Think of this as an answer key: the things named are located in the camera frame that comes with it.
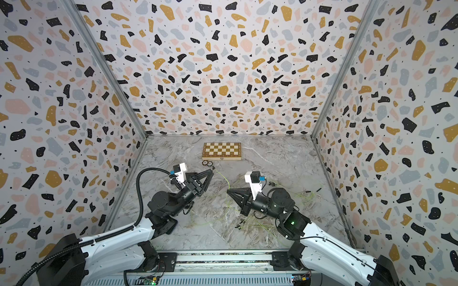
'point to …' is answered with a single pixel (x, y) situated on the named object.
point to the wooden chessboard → (222, 151)
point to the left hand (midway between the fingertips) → (212, 174)
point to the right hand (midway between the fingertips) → (230, 193)
